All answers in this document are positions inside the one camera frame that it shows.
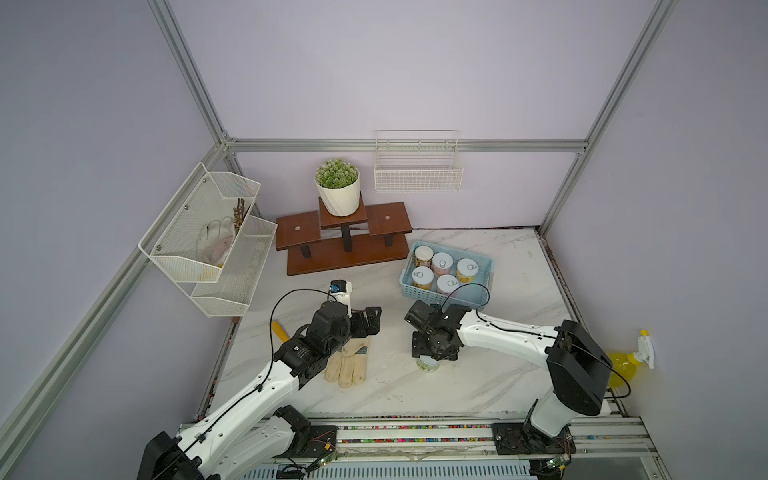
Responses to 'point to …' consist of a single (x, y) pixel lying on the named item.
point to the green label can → (427, 367)
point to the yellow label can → (466, 270)
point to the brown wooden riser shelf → (319, 242)
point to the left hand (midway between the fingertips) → (365, 313)
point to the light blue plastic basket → (421, 253)
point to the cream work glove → (347, 367)
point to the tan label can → (422, 277)
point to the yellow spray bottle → (626, 364)
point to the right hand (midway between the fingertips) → (429, 354)
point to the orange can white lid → (442, 263)
